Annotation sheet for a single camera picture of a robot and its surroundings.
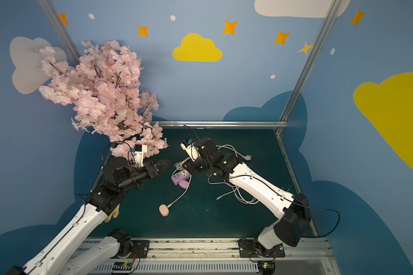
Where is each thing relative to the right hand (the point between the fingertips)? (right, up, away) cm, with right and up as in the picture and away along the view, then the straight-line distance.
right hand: (190, 160), depth 75 cm
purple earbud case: (-6, -15, +18) cm, 24 cm away
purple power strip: (-7, -10, +20) cm, 24 cm away
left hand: (-8, 0, -6) cm, 10 cm away
